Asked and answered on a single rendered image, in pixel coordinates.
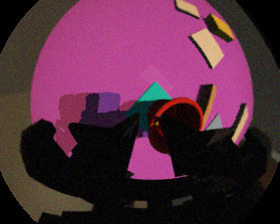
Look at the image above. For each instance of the tan flat block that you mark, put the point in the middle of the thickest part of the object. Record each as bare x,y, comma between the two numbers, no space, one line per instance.
186,7

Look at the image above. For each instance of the tan flat square tile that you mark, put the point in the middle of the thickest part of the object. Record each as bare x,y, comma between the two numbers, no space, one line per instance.
208,47

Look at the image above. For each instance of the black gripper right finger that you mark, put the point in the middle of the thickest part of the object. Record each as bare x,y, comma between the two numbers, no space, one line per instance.
186,144

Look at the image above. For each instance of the yellow rectangular block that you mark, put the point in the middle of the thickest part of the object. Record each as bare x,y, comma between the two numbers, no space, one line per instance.
219,28

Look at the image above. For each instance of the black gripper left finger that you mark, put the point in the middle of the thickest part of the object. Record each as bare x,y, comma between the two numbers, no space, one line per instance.
117,140

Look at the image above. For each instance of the tan flat square pad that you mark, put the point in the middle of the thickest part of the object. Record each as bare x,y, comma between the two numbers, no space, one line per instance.
240,121

